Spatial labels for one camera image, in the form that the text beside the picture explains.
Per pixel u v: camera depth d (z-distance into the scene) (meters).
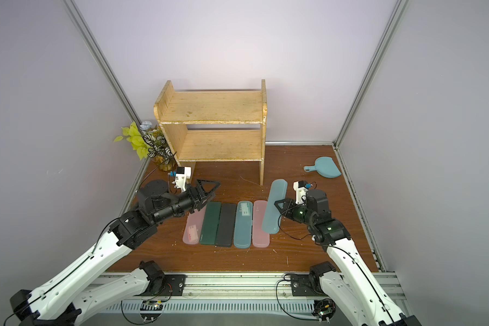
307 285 0.73
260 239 0.83
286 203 0.66
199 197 0.55
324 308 0.70
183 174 0.62
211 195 0.58
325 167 1.11
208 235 0.83
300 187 0.70
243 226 0.87
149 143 0.86
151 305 0.72
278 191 0.77
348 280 0.45
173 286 0.73
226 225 0.87
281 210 0.74
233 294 0.73
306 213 0.63
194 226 0.87
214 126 1.22
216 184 0.61
